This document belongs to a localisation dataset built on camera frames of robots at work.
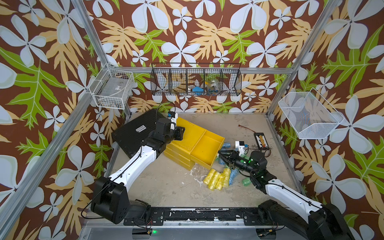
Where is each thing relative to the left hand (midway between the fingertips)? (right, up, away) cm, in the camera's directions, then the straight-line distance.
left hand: (183, 127), depth 82 cm
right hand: (+18, -14, -7) cm, 24 cm away
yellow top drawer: (+12, -13, -2) cm, 18 cm away
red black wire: (+44, +1, +29) cm, 53 cm away
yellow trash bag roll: (+15, -29, +4) cm, 33 cm away
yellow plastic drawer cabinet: (-2, -13, -5) cm, 14 cm away
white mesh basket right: (+70, +6, -2) cm, 71 cm away
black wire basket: (+7, +32, +15) cm, 36 cm away
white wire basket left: (-42, +23, +4) cm, 48 cm away
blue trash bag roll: (+29, -26, +3) cm, 39 cm away
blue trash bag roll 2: (+28, -12, +16) cm, 35 cm away
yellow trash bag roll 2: (+25, -27, +1) cm, 37 cm away
